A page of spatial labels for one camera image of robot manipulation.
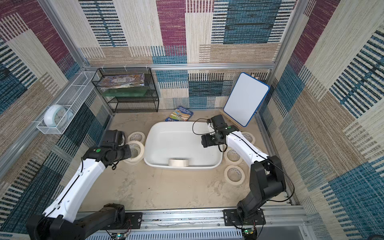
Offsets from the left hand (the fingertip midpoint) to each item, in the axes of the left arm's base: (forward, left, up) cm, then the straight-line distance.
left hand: (126, 150), depth 80 cm
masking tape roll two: (+20, +3, -15) cm, 25 cm away
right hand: (+9, -44, -4) cm, 45 cm away
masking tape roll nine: (-7, -59, -17) cm, 62 cm away
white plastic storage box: (+20, -26, -21) cm, 39 cm away
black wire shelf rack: (+48, -1, -10) cm, 49 cm away
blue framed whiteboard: (+29, -68, +9) cm, 74 cm away
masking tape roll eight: (-3, -27, -9) cm, 28 cm away
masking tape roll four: (+4, -60, -16) cm, 62 cm away
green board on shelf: (+37, +7, +10) cm, 39 cm away
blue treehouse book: (+39, -26, -13) cm, 49 cm away
